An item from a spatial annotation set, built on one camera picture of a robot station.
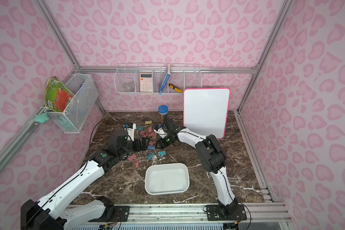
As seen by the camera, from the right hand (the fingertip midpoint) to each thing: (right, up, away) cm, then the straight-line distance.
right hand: (158, 144), depth 95 cm
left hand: (-6, +7, -17) cm, 19 cm away
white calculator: (-8, +41, 0) cm, 42 cm away
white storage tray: (+6, -18, -12) cm, 23 cm away
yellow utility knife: (+11, +38, +3) cm, 40 cm away
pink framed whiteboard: (+30, +22, -7) cm, 38 cm away
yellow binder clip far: (-10, +15, +18) cm, 25 cm away
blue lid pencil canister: (+3, +23, +1) cm, 23 cm away
